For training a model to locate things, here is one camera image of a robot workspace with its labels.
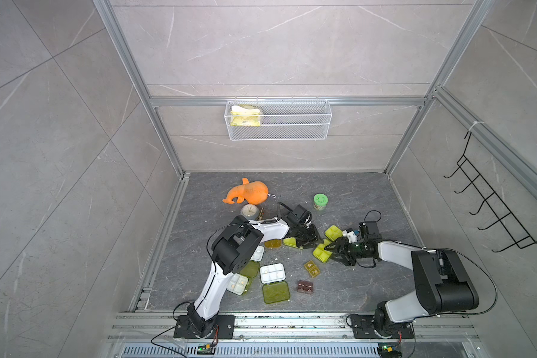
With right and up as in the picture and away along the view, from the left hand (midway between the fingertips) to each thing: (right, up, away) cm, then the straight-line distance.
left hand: (326, 241), depth 90 cm
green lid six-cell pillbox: (-15, -1, +2) cm, 15 cm away
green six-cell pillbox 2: (-21, -16, -8) cm, 28 cm away
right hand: (+1, -4, -1) cm, 4 cm away
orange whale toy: (-31, +20, +12) cm, 39 cm away
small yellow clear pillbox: (-7, -10, -5) cm, 13 cm away
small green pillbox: (+4, +3, +5) cm, 7 cm away
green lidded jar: (0, +16, +11) cm, 19 cm away
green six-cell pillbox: (-3, -5, 0) cm, 5 cm away
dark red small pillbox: (-10, -15, -9) cm, 20 cm away
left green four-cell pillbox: (-31, -10, -4) cm, 32 cm away
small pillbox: (-36, -14, -9) cm, 39 cm away
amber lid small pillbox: (-22, -2, +3) cm, 22 cm away
